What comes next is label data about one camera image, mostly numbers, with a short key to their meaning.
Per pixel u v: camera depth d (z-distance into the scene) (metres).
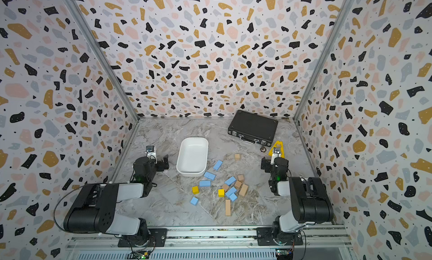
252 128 1.09
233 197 0.84
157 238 0.74
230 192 0.86
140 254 0.70
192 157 1.01
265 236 0.73
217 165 0.97
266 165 0.87
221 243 0.73
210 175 0.92
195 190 0.86
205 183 0.90
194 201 0.83
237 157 1.00
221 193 0.86
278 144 1.06
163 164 0.86
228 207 0.82
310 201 0.46
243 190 0.87
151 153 0.80
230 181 0.90
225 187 0.88
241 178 0.90
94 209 0.44
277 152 0.82
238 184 0.88
